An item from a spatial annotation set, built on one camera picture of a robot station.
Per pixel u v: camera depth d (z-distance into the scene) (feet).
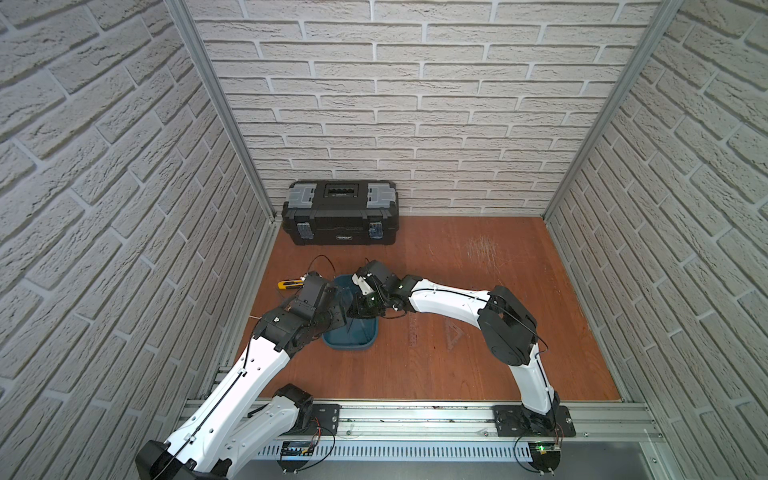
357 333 2.99
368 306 2.49
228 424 1.32
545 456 2.30
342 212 3.25
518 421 2.38
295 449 2.38
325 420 2.46
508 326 1.69
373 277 2.28
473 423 2.49
